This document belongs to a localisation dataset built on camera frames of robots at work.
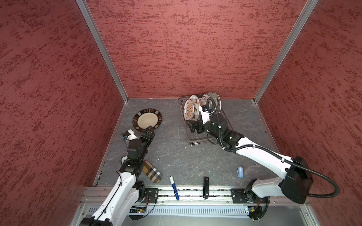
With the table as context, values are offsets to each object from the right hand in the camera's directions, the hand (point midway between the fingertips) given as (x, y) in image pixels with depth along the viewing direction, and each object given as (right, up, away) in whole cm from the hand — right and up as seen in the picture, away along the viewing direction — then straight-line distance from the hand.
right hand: (192, 121), depth 76 cm
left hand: (-24, -7, +5) cm, 26 cm away
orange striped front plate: (-1, +6, +26) cm, 27 cm away
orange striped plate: (+9, +13, +23) cm, 28 cm away
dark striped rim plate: (-35, +1, +31) cm, 47 cm away
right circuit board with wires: (+32, -47, -6) cm, 57 cm away
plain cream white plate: (+15, +17, +18) cm, 29 cm away
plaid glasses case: (-22, -30, +2) cm, 38 cm away
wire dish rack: (+3, -14, +21) cm, 25 cm away
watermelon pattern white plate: (+4, +12, +21) cm, 25 cm away
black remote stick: (+8, -37, 0) cm, 38 cm away
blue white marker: (-9, -39, -2) cm, 40 cm away
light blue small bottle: (+28, -30, +4) cm, 41 cm away
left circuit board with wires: (-30, -48, -4) cm, 57 cm away
